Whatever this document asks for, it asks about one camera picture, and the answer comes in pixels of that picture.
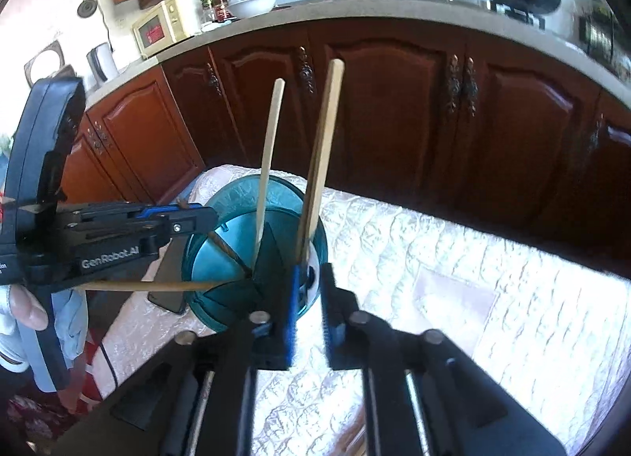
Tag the dark brown chopstick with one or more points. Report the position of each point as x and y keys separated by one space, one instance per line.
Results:
x=229 y=251

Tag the large white bowl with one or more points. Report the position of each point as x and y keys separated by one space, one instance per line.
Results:
x=254 y=5

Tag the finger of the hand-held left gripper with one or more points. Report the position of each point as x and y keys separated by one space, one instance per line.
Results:
x=192 y=226
x=167 y=210

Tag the person's left hand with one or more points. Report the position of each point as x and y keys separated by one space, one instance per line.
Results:
x=27 y=310

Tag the teal lidded white utensil holder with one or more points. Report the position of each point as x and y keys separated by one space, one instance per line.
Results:
x=222 y=291

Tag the white electric kettle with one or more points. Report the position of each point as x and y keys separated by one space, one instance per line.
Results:
x=102 y=64

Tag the dark wooden kitchen cabinets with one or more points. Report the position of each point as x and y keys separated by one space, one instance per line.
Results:
x=394 y=111

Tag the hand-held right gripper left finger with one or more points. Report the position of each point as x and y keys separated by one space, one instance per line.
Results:
x=292 y=318

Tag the light blue cloth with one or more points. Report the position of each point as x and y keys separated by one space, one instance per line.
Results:
x=71 y=325

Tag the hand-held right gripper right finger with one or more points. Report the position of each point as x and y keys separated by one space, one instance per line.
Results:
x=328 y=323

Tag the cream microwave oven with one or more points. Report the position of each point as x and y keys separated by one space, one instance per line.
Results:
x=153 y=32

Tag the round framed wall vent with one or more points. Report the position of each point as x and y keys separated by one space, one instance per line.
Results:
x=44 y=61

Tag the red patterned cloth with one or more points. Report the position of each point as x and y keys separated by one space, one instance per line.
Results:
x=39 y=411

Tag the light wooden chopstick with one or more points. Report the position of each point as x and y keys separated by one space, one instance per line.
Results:
x=268 y=165
x=320 y=160
x=148 y=285

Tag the black smartphone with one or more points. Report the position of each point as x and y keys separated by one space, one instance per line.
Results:
x=170 y=301

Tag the white cylindrical canister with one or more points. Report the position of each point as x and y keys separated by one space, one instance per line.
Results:
x=190 y=14

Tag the white quilted tablecloth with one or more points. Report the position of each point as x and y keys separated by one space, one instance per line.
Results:
x=468 y=328

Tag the dark round wall fixture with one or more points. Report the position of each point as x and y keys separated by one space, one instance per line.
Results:
x=87 y=7

